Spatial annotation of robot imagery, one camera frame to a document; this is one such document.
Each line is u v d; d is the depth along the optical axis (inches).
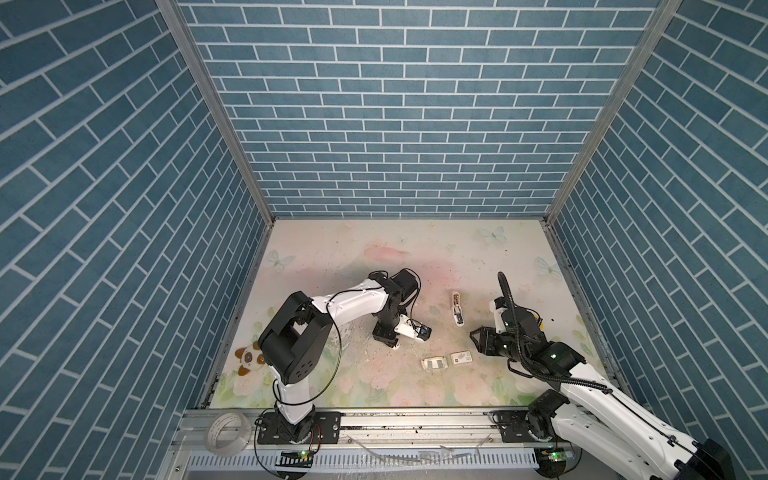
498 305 29.5
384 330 30.4
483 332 30.3
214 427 28.1
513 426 29.0
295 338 19.2
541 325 35.7
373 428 29.7
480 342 29.8
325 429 28.9
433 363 33.3
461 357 33.2
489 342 28.3
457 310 36.8
